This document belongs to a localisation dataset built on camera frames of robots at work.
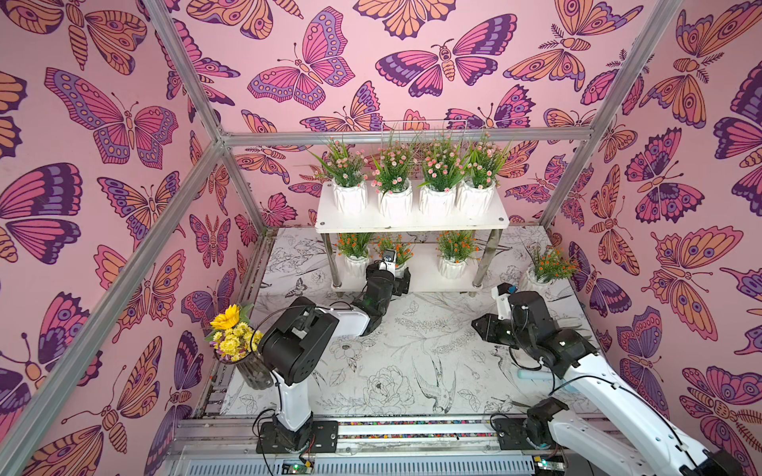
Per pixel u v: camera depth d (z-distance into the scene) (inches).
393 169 26.4
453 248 33.6
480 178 25.5
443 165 25.5
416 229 28.6
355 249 34.9
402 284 33.9
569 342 21.1
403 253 33.5
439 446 28.8
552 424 24.4
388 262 31.6
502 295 27.6
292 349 19.2
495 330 26.7
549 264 35.2
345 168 26.1
